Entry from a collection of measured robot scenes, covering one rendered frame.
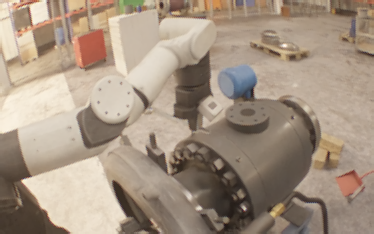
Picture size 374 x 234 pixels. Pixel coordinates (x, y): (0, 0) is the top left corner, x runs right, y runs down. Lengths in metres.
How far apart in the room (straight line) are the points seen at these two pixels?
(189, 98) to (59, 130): 0.33
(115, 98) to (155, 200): 0.46
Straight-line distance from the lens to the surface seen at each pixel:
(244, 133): 1.15
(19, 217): 0.64
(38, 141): 0.42
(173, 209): 0.81
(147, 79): 0.48
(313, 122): 1.54
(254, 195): 1.06
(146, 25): 4.72
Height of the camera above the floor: 1.51
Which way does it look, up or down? 29 degrees down
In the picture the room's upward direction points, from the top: 8 degrees counter-clockwise
